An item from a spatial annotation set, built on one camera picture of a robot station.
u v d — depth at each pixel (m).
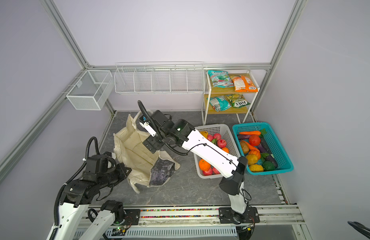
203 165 0.81
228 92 0.86
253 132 1.01
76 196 0.44
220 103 0.99
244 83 0.85
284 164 0.84
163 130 0.49
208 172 0.84
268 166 0.85
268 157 0.91
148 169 0.86
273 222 0.73
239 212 0.62
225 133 0.99
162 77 0.97
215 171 0.84
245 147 0.94
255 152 0.90
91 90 0.97
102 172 0.53
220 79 0.89
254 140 0.95
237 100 1.02
